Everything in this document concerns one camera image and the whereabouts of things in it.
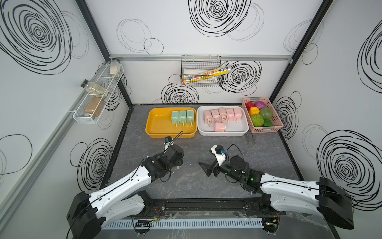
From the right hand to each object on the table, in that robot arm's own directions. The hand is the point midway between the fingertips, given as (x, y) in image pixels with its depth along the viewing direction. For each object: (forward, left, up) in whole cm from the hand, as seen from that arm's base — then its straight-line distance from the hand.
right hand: (205, 158), depth 73 cm
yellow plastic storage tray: (+36, +31, -18) cm, 51 cm away
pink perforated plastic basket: (+38, -41, -11) cm, 57 cm away
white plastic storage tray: (+31, -21, -18) cm, 42 cm away
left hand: (+4, +15, -5) cm, 16 cm away
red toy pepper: (+49, -35, -12) cm, 61 cm away
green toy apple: (+40, -45, -10) cm, 61 cm away
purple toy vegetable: (+49, -43, -12) cm, 67 cm away
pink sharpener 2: (+38, -19, -10) cm, 44 cm away
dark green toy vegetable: (+33, -45, -13) cm, 57 cm away
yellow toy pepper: (+43, -37, -11) cm, 58 cm away
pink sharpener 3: (+40, -25, -10) cm, 48 cm away
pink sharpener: (+38, -14, -10) cm, 42 cm away
